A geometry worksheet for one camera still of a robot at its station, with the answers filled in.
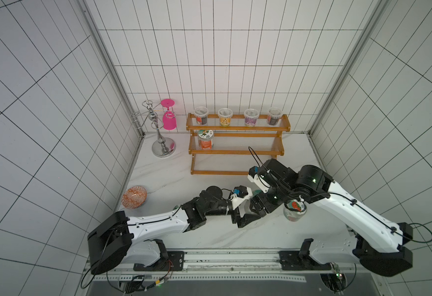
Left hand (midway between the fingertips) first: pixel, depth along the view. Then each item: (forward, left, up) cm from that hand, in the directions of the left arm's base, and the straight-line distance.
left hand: (252, 207), depth 69 cm
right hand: (-1, 0, +5) cm, 5 cm away
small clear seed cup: (+36, -11, +15) cm, 41 cm away
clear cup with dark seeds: (+37, +21, +15) cm, 45 cm away
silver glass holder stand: (+44, +47, -17) cm, 67 cm away
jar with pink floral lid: (0, +1, +13) cm, 13 cm away
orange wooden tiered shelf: (+41, -5, -3) cm, 42 cm away
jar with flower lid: (+32, +19, +4) cm, 37 cm away
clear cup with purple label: (+35, -1, +15) cm, 38 cm away
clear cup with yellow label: (+36, +10, +15) cm, 40 cm away
